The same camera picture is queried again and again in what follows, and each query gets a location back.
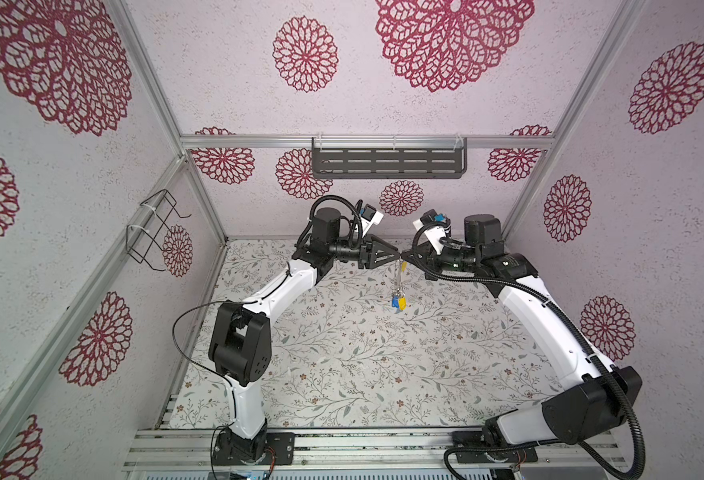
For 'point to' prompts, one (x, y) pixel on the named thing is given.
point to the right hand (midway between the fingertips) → (405, 249)
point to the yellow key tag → (402, 303)
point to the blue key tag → (395, 301)
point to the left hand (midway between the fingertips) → (394, 257)
